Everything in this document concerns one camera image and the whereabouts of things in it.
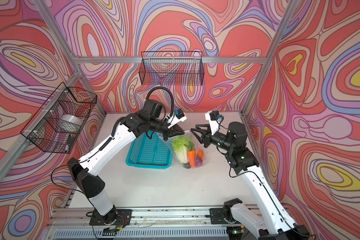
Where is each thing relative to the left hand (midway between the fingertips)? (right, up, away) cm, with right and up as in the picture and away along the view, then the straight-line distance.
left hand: (184, 130), depth 70 cm
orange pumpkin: (+10, -14, +16) cm, 24 cm away
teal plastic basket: (-19, -16, +28) cm, 38 cm away
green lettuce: (-1, -8, +9) cm, 12 cm away
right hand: (+5, 0, -3) cm, 6 cm away
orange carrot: (+4, -14, +9) cm, 17 cm away
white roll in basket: (-55, +3, 0) cm, 55 cm away
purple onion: (+9, -18, +13) cm, 24 cm away
